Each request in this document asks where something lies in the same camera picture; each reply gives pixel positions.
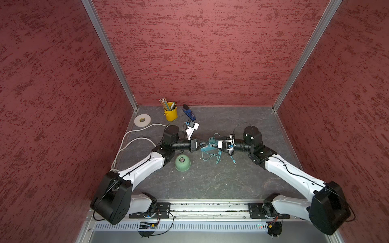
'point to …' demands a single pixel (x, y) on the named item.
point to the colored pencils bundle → (165, 104)
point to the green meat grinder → (182, 163)
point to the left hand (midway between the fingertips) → (207, 146)
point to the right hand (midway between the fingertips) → (214, 142)
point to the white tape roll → (142, 120)
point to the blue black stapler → (189, 112)
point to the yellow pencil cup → (171, 115)
